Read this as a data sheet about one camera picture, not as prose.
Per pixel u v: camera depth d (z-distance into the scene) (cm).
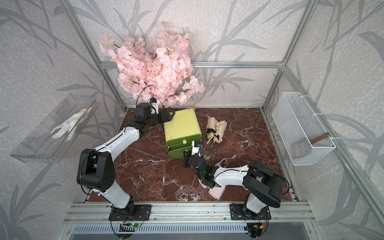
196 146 72
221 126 102
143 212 74
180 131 81
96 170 46
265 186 44
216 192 77
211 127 102
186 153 80
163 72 64
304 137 60
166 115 80
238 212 73
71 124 64
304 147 71
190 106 122
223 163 89
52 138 64
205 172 64
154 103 79
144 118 69
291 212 75
